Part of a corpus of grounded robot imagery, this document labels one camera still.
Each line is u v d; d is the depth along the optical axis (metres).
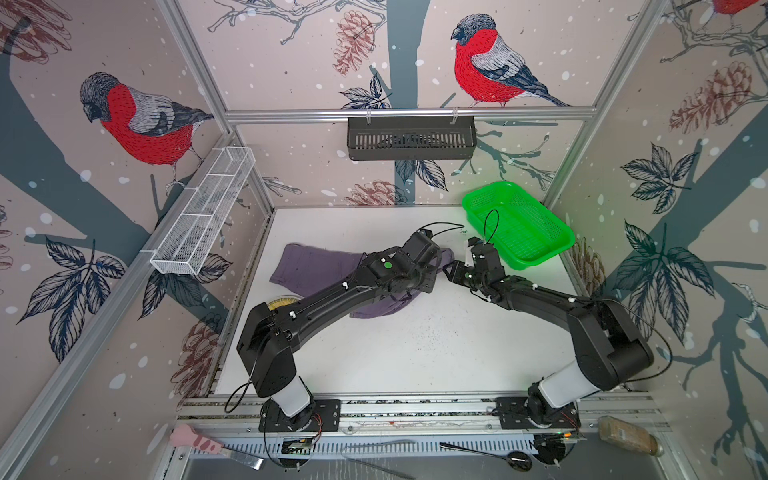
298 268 1.01
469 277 0.79
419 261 0.59
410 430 0.73
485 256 0.71
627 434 0.67
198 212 0.77
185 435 0.69
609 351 0.45
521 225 1.14
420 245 0.58
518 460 0.67
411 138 1.04
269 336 0.48
